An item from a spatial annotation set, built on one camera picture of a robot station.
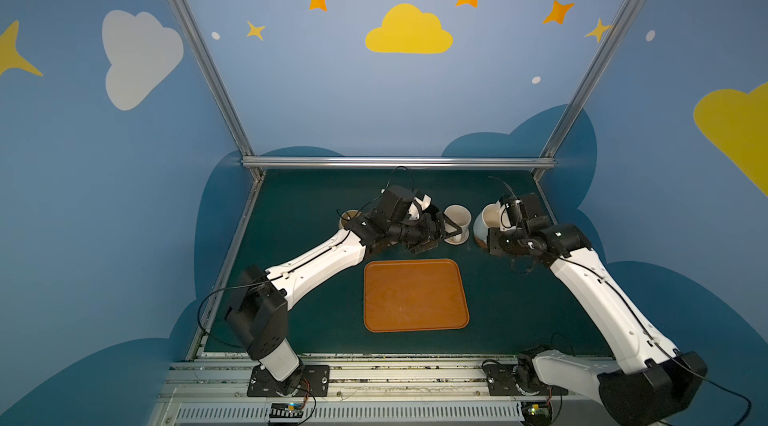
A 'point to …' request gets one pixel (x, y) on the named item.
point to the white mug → (462, 218)
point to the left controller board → (286, 410)
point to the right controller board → (536, 413)
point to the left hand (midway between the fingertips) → (451, 233)
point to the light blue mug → (490, 218)
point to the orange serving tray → (414, 295)
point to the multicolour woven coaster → (464, 237)
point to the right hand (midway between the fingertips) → (495, 237)
